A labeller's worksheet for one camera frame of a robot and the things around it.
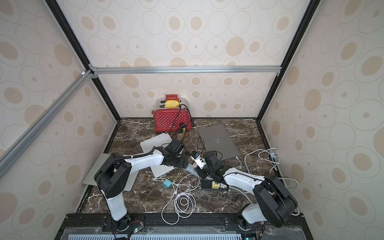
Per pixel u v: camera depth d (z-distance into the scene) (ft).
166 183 2.79
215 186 2.62
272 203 1.40
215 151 2.34
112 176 1.57
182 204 2.61
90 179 2.86
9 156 1.67
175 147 2.44
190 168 2.93
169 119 3.38
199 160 2.53
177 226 2.38
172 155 2.26
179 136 3.33
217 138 3.49
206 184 2.75
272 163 3.17
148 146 3.41
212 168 2.21
